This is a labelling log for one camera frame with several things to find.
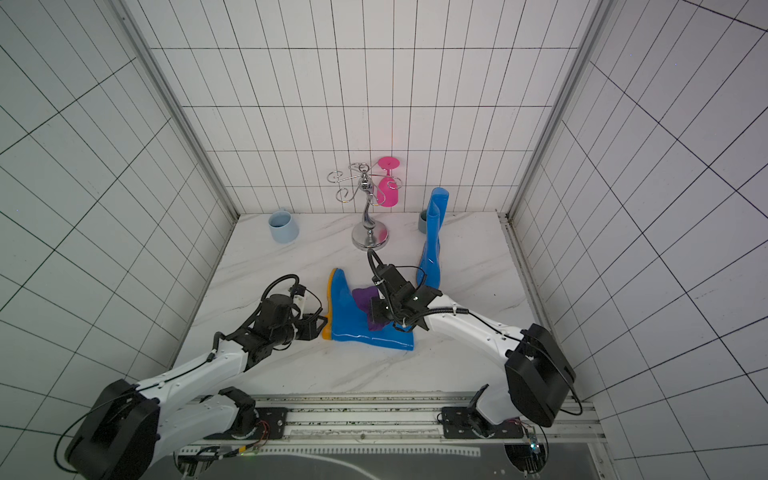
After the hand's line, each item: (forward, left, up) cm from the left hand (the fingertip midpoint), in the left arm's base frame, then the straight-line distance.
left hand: (318, 325), depth 86 cm
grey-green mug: (+41, -33, 0) cm, 53 cm away
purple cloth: (+6, -13, +6) cm, 16 cm away
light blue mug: (+36, +18, +3) cm, 41 cm away
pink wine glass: (+48, -20, +12) cm, 54 cm away
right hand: (+4, -16, +7) cm, 18 cm away
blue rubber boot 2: (+18, -34, +1) cm, 39 cm away
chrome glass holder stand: (+37, -13, -1) cm, 39 cm away
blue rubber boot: (+1, -8, +2) cm, 8 cm away
